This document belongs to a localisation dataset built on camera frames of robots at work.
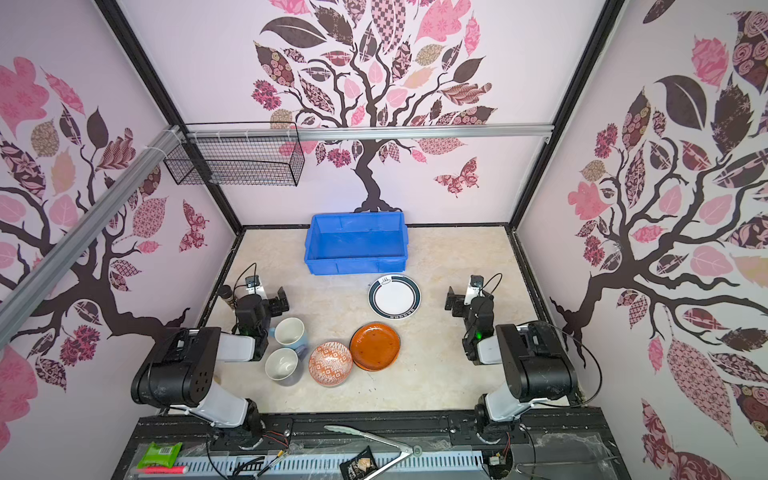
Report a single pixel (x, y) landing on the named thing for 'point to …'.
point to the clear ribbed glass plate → (375, 346)
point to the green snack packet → (166, 455)
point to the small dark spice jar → (225, 292)
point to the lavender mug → (284, 365)
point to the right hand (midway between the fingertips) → (467, 285)
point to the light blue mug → (290, 331)
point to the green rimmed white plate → (394, 296)
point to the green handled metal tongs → (350, 431)
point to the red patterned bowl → (330, 364)
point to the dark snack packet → (360, 466)
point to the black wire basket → (239, 154)
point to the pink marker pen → (166, 470)
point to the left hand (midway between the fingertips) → (269, 292)
